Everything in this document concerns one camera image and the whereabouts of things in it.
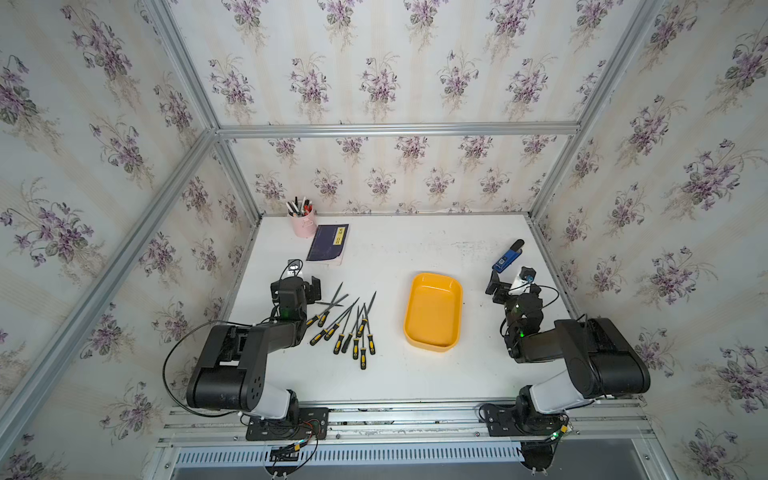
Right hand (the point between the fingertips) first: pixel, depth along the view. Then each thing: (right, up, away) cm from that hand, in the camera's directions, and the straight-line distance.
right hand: (513, 274), depth 89 cm
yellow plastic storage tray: (-25, -13, +1) cm, 28 cm away
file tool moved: (-43, -22, -3) cm, 48 cm away
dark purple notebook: (-61, +10, +21) cm, 65 cm away
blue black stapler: (+7, +6, +16) cm, 18 cm away
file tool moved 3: (-48, -20, -3) cm, 52 cm away
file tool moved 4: (-53, -19, -1) cm, 56 cm away
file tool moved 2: (-45, -23, -5) cm, 51 cm away
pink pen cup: (-69, +16, +19) cm, 73 cm away
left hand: (-66, -2, +3) cm, 66 cm away
